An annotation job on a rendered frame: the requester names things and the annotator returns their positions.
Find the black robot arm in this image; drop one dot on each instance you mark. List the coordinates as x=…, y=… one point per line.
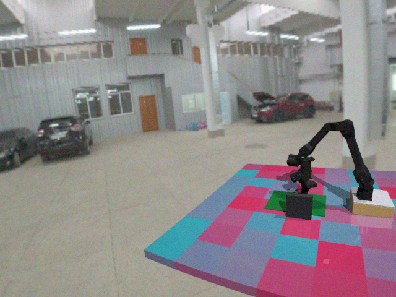
x=361, y=172

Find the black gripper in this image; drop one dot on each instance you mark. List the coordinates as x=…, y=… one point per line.
x=306, y=184

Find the green circuit board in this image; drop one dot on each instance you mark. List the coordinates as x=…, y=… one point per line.
x=278, y=202

